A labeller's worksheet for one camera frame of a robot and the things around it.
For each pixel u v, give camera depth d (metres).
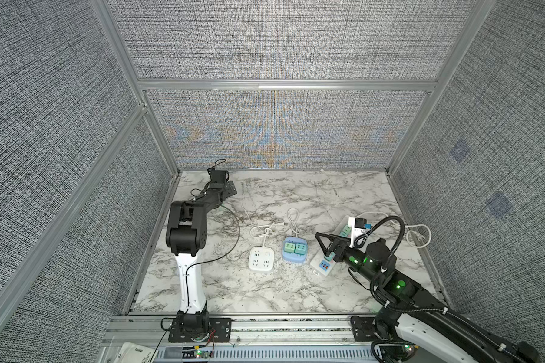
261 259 0.86
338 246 0.64
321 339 0.73
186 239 0.58
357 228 0.66
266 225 0.98
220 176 0.94
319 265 0.85
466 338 0.46
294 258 0.88
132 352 0.69
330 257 0.65
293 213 1.03
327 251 0.65
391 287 0.56
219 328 0.73
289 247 0.85
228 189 0.99
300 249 0.85
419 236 0.98
